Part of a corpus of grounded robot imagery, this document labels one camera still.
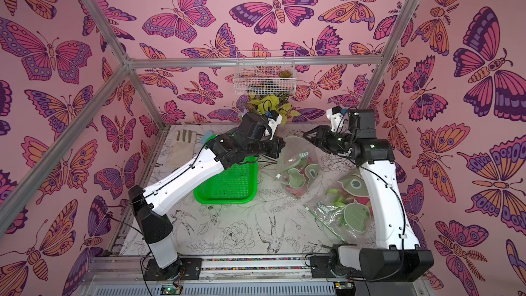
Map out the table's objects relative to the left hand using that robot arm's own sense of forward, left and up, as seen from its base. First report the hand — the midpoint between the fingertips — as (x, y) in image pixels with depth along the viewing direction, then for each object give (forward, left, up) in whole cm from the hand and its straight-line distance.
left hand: (289, 143), depth 71 cm
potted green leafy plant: (+31, +8, -7) cm, 33 cm away
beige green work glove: (+19, +54, -31) cm, 65 cm away
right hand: (+1, -7, +3) cm, 8 cm away
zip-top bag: (-14, -21, -24) cm, 35 cm away
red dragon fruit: (-4, -5, -17) cm, 18 cm away
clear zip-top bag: (-3, -3, +2) cm, 4 cm away
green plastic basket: (+1, +22, -33) cm, 39 cm away
